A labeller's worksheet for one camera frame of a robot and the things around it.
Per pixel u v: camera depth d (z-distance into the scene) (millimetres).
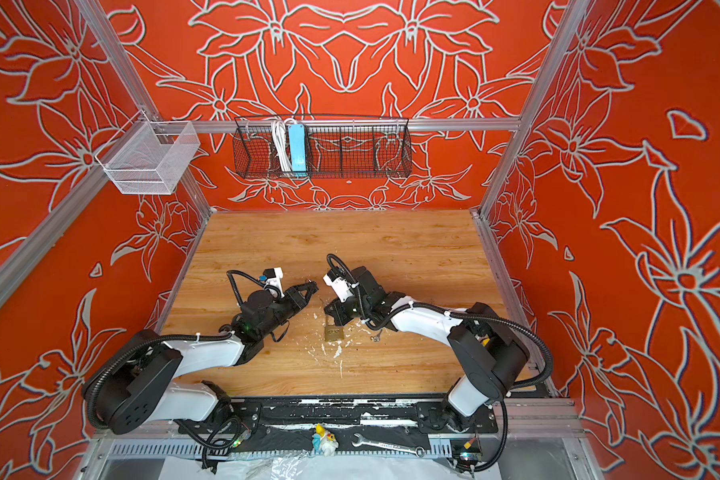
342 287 759
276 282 780
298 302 746
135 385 428
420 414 731
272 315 686
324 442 669
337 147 976
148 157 917
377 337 862
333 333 873
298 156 917
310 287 819
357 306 657
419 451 686
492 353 438
